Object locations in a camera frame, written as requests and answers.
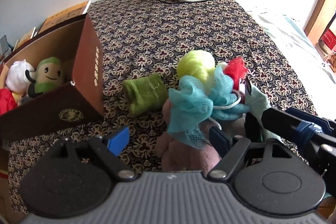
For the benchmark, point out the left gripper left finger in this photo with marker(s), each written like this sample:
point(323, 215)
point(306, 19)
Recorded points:
point(107, 148)

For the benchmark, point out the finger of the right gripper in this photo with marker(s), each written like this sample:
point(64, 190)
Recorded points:
point(253, 130)
point(284, 123)

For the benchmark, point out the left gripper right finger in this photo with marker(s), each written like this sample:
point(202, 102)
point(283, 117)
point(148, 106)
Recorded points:
point(231, 150)

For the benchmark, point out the mint green cloth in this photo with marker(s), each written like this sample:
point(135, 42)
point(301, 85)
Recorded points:
point(258, 102)

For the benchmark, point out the blue mesh bath sponge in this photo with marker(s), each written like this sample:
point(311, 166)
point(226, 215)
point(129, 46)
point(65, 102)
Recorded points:
point(194, 103)

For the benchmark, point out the pink plush toy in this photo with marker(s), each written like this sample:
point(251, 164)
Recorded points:
point(176, 156)

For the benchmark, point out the red fluffy soft toy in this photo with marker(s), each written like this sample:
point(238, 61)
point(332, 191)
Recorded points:
point(237, 70)

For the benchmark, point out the green knitted cloth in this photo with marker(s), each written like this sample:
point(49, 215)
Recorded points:
point(145, 94)

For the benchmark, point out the yellow-green mesh bath sponge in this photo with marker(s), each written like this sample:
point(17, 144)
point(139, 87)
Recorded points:
point(199, 64)

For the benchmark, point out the light patterned bedsheet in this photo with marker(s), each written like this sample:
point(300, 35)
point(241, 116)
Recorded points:
point(316, 76)

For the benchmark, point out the brown cardboard box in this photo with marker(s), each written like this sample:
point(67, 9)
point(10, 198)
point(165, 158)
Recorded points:
point(79, 100)

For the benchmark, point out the red box by door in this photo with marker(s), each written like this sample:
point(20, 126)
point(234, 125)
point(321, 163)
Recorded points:
point(328, 41)

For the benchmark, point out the green smiling plush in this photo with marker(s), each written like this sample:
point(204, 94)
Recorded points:
point(49, 75)

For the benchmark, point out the red cloth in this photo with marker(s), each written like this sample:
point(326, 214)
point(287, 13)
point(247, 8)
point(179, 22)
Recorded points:
point(7, 101)

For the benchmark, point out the white snoopy plush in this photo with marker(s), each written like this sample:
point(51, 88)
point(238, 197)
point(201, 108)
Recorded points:
point(16, 79)

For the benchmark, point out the red cartoon picture book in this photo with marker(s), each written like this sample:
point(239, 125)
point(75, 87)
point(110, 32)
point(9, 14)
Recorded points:
point(25, 38)

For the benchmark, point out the yellow book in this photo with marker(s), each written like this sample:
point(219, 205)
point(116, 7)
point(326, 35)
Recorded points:
point(65, 14)

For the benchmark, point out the wooden door frame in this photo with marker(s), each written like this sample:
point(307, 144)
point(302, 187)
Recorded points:
point(319, 19)

